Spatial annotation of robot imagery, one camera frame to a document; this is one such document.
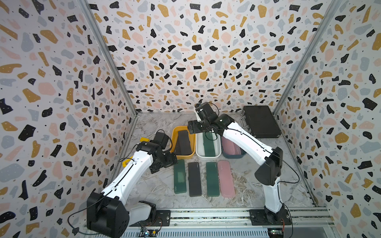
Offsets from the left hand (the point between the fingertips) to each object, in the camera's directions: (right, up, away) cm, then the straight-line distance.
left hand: (171, 164), depth 80 cm
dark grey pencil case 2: (+13, -14, +3) cm, 19 cm away
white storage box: (+16, +6, +19) cm, 25 cm away
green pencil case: (+21, +8, +21) cm, 31 cm away
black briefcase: (+64, +24, +37) cm, 77 cm away
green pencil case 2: (+23, -11, +6) cm, 26 cm away
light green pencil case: (+4, -12, +6) cm, 14 cm away
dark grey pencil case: (+5, +8, +17) cm, 20 cm away
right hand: (+11, +20, +2) cm, 23 cm away
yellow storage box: (-3, +14, +24) cm, 28 cm away
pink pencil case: (+31, -11, +7) cm, 33 cm away
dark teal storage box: (+34, +2, +13) cm, 36 cm away
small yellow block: (-26, +11, +26) cm, 39 cm away
